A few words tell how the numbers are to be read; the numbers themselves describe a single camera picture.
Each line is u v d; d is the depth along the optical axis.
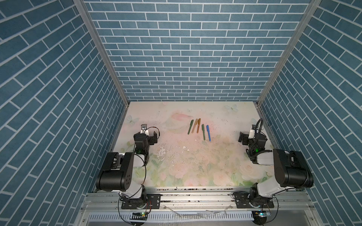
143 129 0.79
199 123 1.08
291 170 0.46
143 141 0.71
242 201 0.74
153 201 0.74
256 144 0.73
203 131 1.03
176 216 0.70
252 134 0.83
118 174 0.44
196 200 0.75
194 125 1.05
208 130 1.04
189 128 1.05
